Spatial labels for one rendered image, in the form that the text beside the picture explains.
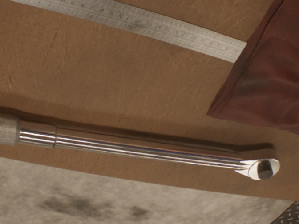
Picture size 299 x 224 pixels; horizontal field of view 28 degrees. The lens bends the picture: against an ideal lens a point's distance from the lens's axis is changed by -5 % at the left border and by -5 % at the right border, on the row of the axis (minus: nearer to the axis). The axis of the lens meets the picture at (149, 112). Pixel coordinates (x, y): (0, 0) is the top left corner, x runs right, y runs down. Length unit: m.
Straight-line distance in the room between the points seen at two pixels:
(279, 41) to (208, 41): 0.07
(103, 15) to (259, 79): 0.18
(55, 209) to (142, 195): 0.24
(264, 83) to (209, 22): 0.10
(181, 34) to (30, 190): 1.05
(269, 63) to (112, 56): 0.16
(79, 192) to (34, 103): 0.95
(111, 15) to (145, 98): 0.12
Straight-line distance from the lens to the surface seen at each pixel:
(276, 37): 0.64
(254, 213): 1.83
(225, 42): 0.64
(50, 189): 1.61
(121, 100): 0.68
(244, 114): 0.71
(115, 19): 0.60
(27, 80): 0.66
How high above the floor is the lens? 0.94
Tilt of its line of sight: 42 degrees down
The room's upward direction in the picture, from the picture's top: 171 degrees clockwise
